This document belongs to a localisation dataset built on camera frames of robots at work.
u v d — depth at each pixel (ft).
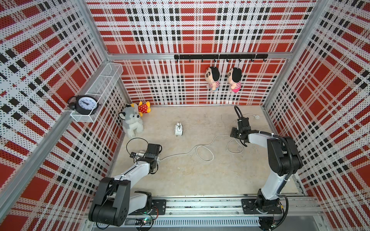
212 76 2.98
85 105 2.09
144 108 3.73
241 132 2.63
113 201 1.35
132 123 3.11
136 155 2.56
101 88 2.63
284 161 1.62
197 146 3.13
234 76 3.07
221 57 2.90
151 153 2.31
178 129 3.14
